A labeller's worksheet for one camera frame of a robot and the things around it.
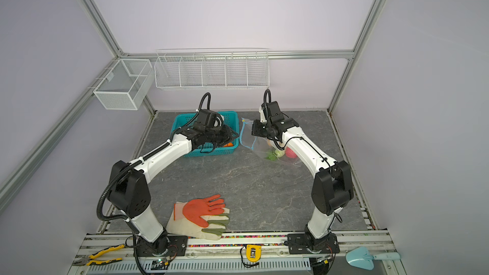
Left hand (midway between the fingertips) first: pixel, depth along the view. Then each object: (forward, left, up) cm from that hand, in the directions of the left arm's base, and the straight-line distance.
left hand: (238, 138), depth 84 cm
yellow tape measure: (-42, -4, -17) cm, 45 cm away
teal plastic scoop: (-45, -45, -19) cm, 66 cm away
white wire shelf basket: (+39, +12, +10) cm, 42 cm away
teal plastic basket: (+20, +4, -9) cm, 22 cm away
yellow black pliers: (-40, +58, -17) cm, 72 cm away
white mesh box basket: (+35, +59, +5) cm, 69 cm away
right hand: (+4, -7, 0) cm, 8 cm away
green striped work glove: (-31, +11, -18) cm, 37 cm away
